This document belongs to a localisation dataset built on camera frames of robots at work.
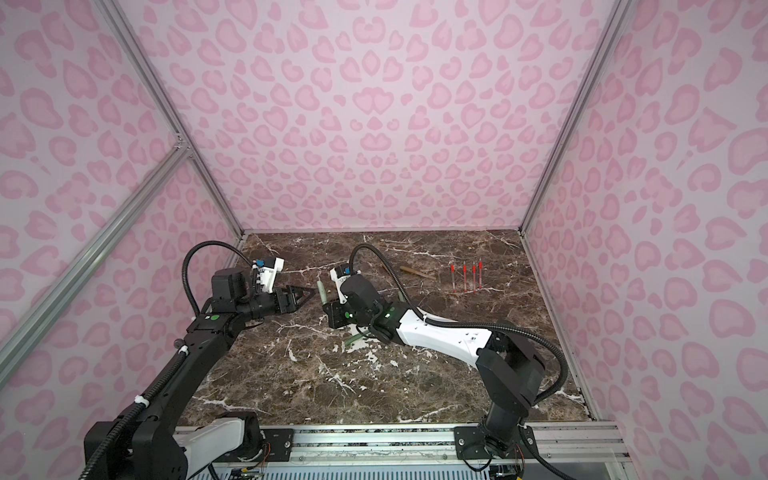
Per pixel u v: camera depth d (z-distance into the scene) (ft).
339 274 2.32
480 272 3.50
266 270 2.36
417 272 3.59
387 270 3.50
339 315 2.29
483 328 1.52
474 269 3.52
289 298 2.30
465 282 3.40
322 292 2.57
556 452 2.39
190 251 2.03
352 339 2.97
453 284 3.40
